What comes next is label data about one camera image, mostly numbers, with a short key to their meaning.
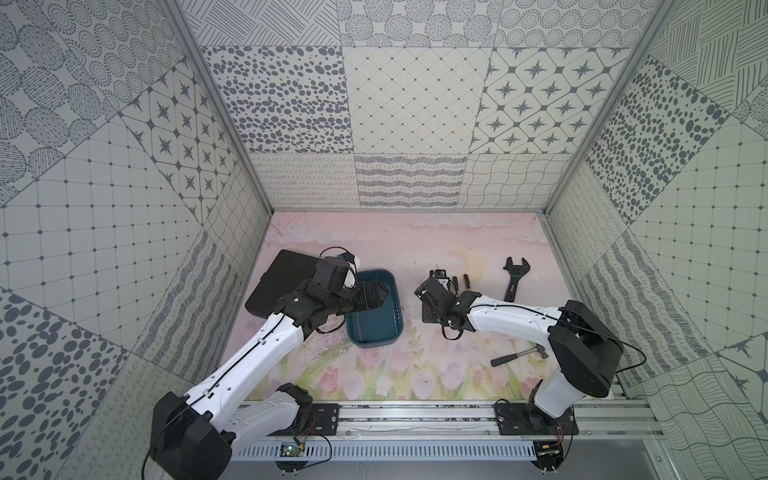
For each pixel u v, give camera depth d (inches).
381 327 34.9
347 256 28.2
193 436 14.5
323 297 22.8
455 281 38.8
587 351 17.6
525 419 26.0
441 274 32.0
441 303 26.9
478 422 29.6
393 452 27.6
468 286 38.6
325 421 28.9
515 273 39.8
